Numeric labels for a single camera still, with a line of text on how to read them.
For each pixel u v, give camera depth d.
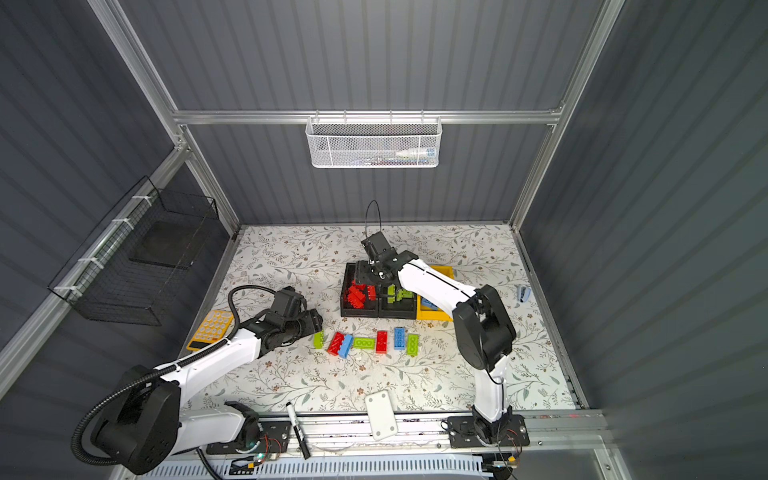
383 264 0.68
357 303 0.95
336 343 0.88
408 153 0.91
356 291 0.98
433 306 0.94
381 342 0.89
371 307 0.96
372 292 0.99
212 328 0.91
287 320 0.68
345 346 0.86
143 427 0.42
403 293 0.99
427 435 0.75
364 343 0.89
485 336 0.51
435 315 0.95
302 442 0.72
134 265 0.73
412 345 0.89
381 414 0.76
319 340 0.89
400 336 0.91
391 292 0.98
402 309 0.99
